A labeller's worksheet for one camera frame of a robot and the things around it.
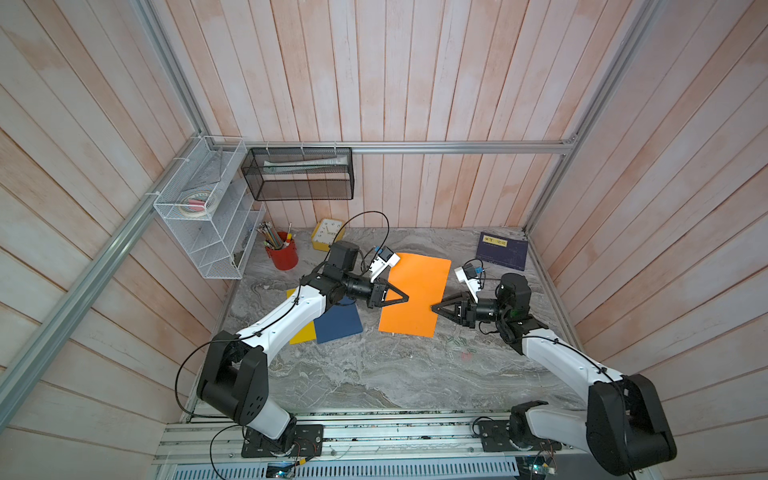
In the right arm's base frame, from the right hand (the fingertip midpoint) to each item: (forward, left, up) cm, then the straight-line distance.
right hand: (434, 308), depth 75 cm
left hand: (0, +8, +3) cm, 9 cm away
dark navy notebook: (+38, -32, -21) cm, 54 cm away
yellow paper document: (+2, +37, -20) cm, 42 cm away
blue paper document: (+6, +28, -20) cm, 35 cm away
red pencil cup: (+27, +49, -13) cm, 58 cm away
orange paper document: (+3, +3, +8) cm, 9 cm away
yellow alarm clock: (+44, +38, -17) cm, 60 cm away
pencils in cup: (+30, +52, -6) cm, 60 cm away
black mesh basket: (+53, +45, +5) cm, 69 cm away
